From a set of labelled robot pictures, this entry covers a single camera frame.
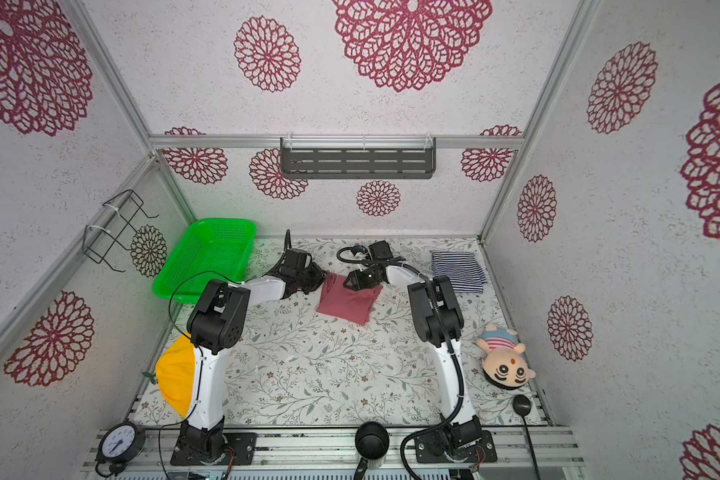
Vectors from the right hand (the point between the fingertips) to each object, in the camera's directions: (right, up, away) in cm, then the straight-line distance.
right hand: (350, 278), depth 105 cm
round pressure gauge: (-55, -39, -33) cm, 75 cm away
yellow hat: (-48, -25, -21) cm, 58 cm away
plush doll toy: (+42, -22, -25) cm, 53 cm away
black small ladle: (+47, -33, -25) cm, 62 cm away
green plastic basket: (-55, +11, +13) cm, 57 cm away
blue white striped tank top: (+41, +4, +5) cm, 42 cm away
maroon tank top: (-3, -7, -4) cm, 9 cm away
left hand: (-8, +1, +2) cm, 8 cm away
